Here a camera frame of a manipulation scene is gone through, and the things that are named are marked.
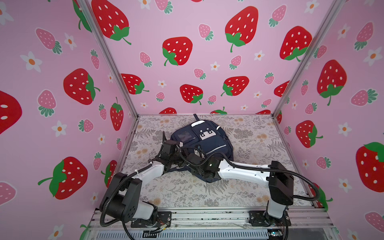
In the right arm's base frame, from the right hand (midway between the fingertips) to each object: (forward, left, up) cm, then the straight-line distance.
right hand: (193, 165), depth 82 cm
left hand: (+6, -1, +1) cm, 6 cm away
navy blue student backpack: (+23, -4, -2) cm, 24 cm away
